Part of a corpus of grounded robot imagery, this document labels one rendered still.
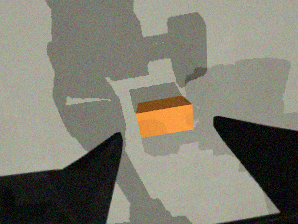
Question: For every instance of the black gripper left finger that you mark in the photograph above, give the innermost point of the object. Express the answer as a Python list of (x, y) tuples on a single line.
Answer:
[(83, 190)]

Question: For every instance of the orange block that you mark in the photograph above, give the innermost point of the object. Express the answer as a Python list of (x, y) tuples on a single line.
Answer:
[(164, 116)]

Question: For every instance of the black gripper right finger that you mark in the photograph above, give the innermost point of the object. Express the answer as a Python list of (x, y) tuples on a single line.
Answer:
[(270, 155)]

